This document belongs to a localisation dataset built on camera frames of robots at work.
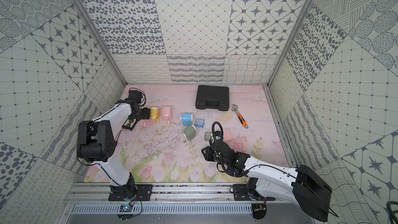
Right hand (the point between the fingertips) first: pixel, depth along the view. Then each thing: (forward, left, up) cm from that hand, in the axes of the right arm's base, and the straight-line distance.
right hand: (203, 152), depth 81 cm
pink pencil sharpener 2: (+3, -12, +13) cm, 18 cm away
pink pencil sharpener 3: (+20, +39, -4) cm, 44 cm away
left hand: (+23, +37, +2) cm, 43 cm away
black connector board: (+18, +47, -2) cm, 51 cm away
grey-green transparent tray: (+13, -2, -5) cm, 14 cm away
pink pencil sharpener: (+23, +24, +1) cm, 34 cm away
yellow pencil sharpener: (+23, +31, +3) cm, 38 cm away
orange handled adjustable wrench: (+27, -23, -6) cm, 37 cm away
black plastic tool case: (+40, -7, -2) cm, 41 cm away
